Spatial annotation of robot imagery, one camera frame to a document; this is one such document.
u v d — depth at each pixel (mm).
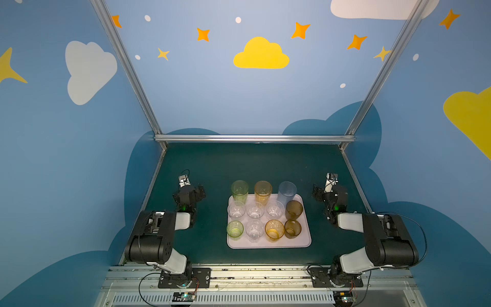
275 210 903
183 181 800
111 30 736
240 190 918
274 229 861
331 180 813
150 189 1051
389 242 456
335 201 721
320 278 740
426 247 435
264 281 749
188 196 718
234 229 858
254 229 876
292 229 862
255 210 883
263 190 877
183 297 705
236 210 883
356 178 1113
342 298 713
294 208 875
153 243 454
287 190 899
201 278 747
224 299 703
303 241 841
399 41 782
